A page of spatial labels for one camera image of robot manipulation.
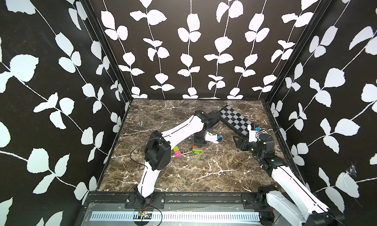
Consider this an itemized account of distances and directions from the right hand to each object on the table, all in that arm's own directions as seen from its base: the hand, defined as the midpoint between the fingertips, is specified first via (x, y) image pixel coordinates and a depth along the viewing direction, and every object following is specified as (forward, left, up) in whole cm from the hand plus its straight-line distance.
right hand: (237, 134), depth 83 cm
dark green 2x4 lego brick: (-5, +24, -9) cm, 26 cm away
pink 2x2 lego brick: (-5, +35, -14) cm, 38 cm away
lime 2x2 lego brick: (-3, +36, -12) cm, 39 cm away
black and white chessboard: (+20, -5, -12) cm, 24 cm away
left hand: (-1, +21, -3) cm, 22 cm away
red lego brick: (-7, +25, -2) cm, 26 cm away
